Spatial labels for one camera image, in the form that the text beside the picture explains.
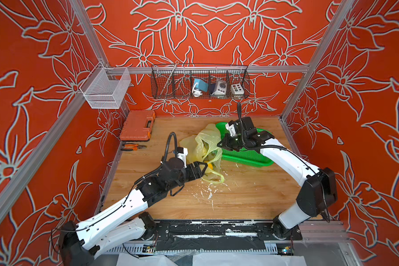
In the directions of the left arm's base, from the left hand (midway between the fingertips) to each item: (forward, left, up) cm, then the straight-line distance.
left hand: (203, 165), depth 70 cm
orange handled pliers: (+22, +47, -22) cm, 56 cm away
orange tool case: (+37, +46, -18) cm, 62 cm away
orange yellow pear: (+9, -4, -17) cm, 20 cm away
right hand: (+13, -4, -1) cm, 13 cm away
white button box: (+48, -17, +8) cm, 51 cm away
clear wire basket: (+42, +59, +9) cm, 74 cm away
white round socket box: (+44, -7, +10) cm, 46 cm away
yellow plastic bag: (+13, 0, -4) cm, 13 cm away
